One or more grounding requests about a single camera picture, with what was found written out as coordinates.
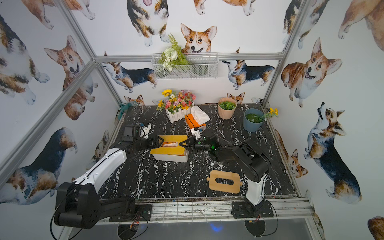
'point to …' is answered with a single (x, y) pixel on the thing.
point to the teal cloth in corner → (123, 107)
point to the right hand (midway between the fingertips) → (182, 139)
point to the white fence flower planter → (177, 105)
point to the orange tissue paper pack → (169, 144)
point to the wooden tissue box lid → (214, 186)
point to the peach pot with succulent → (226, 107)
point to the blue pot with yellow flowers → (253, 118)
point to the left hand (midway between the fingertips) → (156, 137)
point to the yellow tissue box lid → (176, 150)
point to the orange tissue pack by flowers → (192, 122)
